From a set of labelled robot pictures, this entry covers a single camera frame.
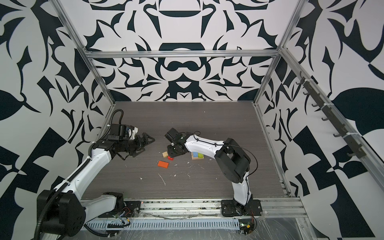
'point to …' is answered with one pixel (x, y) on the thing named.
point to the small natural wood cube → (165, 154)
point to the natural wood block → (195, 158)
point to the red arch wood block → (170, 158)
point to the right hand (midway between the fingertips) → (172, 152)
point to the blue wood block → (195, 154)
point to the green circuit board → (246, 225)
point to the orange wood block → (163, 164)
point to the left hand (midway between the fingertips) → (150, 141)
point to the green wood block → (200, 155)
